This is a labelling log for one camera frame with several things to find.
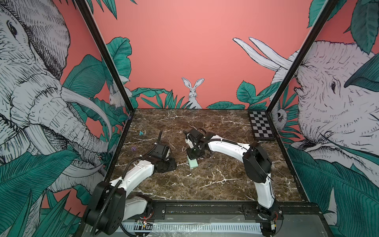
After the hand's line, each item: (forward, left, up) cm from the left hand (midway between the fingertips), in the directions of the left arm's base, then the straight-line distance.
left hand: (175, 163), depth 87 cm
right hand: (+4, -8, +2) cm, 9 cm away
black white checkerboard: (+27, -63, -1) cm, 68 cm away
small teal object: (+25, +26, -3) cm, 36 cm away
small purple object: (+13, +28, -3) cm, 31 cm away
